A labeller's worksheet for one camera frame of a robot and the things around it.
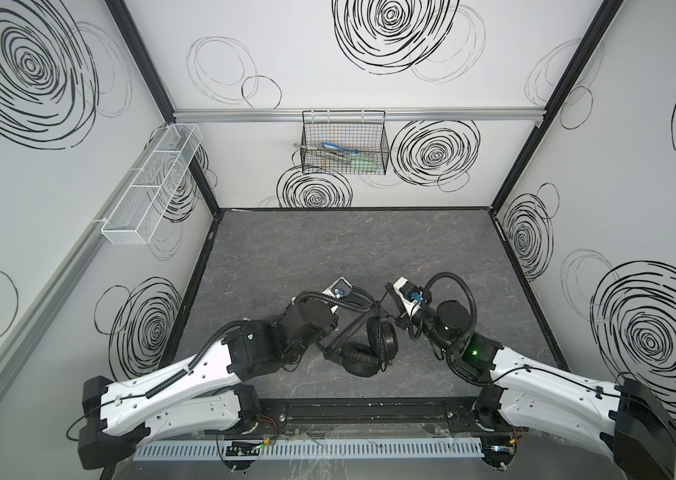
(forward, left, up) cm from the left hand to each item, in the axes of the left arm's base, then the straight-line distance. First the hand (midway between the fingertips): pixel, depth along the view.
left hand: (329, 296), depth 69 cm
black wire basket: (+76, -1, -9) cm, 77 cm away
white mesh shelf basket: (+15, +48, +9) cm, 51 cm away
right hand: (+5, -15, -2) cm, 15 cm away
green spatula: (+39, -7, +9) cm, 41 cm away
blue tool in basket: (+47, +3, +9) cm, 48 cm away
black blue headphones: (-12, -8, -5) cm, 15 cm away
